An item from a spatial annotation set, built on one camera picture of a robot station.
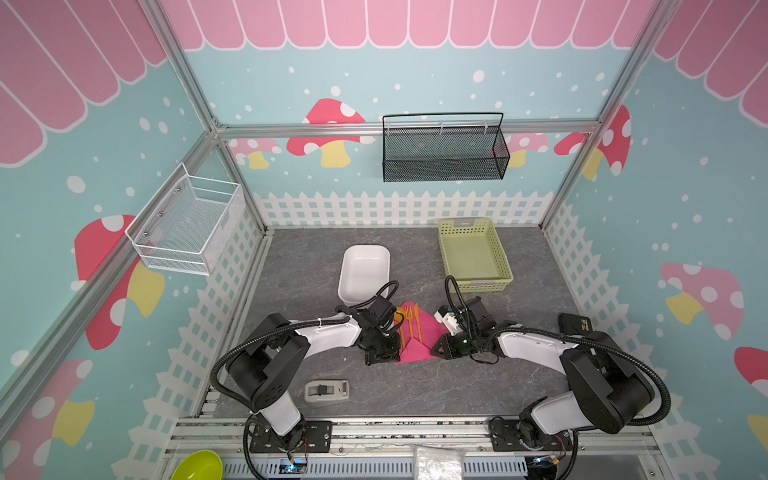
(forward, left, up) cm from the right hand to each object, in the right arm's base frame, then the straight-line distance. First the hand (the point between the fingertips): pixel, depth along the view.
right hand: (431, 351), depth 87 cm
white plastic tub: (+32, +22, -3) cm, 39 cm away
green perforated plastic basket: (+38, -19, -3) cm, 43 cm away
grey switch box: (-11, +29, +1) cm, 31 cm away
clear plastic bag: (-27, 0, +2) cm, 27 cm away
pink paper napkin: (+7, 0, -1) cm, 7 cm away
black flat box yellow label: (+9, -45, -1) cm, 46 cm away
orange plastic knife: (+13, +4, -2) cm, 14 cm away
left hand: (-3, +9, -1) cm, 10 cm away
